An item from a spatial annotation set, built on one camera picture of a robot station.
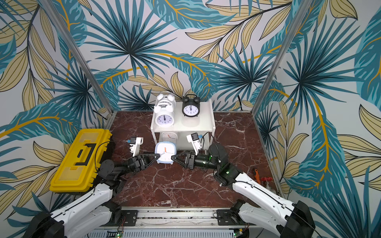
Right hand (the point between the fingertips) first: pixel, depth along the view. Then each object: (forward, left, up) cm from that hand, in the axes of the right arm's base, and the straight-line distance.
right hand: (173, 158), depth 63 cm
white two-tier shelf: (+16, -14, +3) cm, 21 cm away
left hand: (0, +6, -1) cm, 6 cm away
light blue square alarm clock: (+3, +3, +2) cm, 5 cm away
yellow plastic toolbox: (+2, +47, -12) cm, 48 cm away
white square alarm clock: (+17, +4, -8) cm, 19 cm away
